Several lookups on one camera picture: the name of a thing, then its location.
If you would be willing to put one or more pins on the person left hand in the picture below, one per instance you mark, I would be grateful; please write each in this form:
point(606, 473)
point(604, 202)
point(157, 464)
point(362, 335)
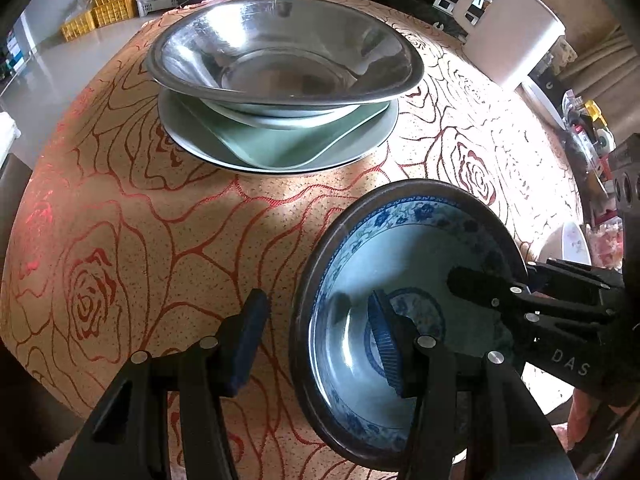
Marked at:
point(582, 409)

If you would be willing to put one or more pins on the stainless steel mixing bowl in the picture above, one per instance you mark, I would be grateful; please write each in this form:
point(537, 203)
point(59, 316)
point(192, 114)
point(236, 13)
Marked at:
point(284, 53)

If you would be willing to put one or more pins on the small white side plate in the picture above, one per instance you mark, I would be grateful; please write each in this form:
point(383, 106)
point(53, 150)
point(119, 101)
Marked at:
point(541, 104)

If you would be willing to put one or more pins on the white ceramic bowl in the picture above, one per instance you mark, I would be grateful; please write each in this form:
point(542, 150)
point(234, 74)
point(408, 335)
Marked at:
point(566, 243)

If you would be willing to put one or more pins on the rose patterned tablecloth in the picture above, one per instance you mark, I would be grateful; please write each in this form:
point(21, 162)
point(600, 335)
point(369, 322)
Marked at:
point(125, 242)

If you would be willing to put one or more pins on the large white round plate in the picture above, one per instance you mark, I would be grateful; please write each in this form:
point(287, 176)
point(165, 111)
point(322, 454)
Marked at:
point(277, 140)

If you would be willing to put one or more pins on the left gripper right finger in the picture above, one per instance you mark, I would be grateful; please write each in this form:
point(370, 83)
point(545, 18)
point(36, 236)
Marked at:
point(395, 337)

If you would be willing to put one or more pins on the blue patterned ceramic bowl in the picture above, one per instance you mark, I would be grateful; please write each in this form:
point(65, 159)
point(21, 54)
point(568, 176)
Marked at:
point(404, 238)

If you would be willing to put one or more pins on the white electric kettle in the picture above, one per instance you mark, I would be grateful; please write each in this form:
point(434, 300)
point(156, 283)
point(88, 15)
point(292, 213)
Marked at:
point(509, 38)

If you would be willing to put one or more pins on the cluttered box of items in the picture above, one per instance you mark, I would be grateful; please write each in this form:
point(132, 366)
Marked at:
point(588, 141)

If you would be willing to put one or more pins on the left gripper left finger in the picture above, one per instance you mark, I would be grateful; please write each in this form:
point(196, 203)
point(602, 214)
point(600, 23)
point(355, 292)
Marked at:
point(239, 338)

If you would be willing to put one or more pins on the small white logo dish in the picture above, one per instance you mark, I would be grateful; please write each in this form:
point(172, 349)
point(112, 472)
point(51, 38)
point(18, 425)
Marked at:
point(279, 118)

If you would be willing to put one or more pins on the glass dome pink flowers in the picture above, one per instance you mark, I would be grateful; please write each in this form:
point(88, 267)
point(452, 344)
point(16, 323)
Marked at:
point(606, 245)

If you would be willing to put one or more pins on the yellow plastic crates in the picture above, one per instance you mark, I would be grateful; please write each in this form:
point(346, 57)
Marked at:
point(98, 14)

